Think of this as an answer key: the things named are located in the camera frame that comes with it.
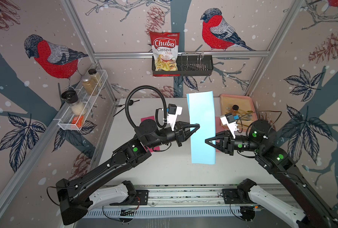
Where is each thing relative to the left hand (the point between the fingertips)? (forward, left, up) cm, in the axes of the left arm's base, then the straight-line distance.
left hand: (200, 126), depth 51 cm
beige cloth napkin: (+45, -46, -43) cm, 77 cm away
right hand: (-2, -3, -7) cm, 8 cm away
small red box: (+9, +55, -9) cm, 56 cm away
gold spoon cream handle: (+41, -48, -42) cm, 75 cm away
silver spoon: (+37, -47, -42) cm, 73 cm away
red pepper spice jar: (+38, -35, -36) cm, 63 cm away
